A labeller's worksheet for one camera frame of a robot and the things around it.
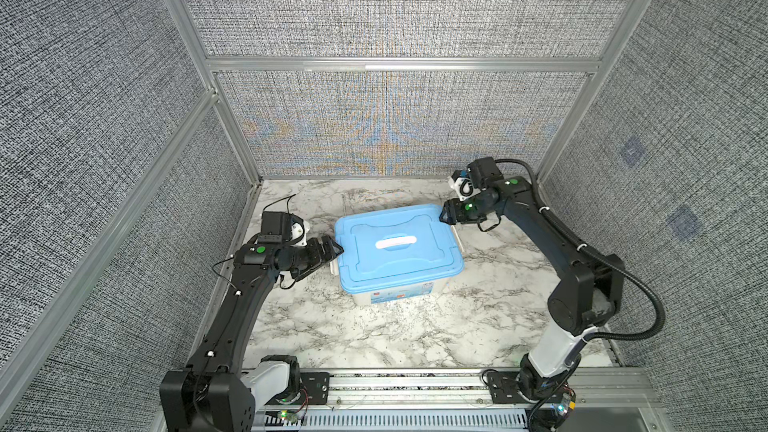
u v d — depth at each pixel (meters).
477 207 0.71
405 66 0.88
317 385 0.74
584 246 0.48
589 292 0.46
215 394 0.38
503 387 0.73
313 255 0.69
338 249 0.76
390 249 0.80
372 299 0.83
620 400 0.74
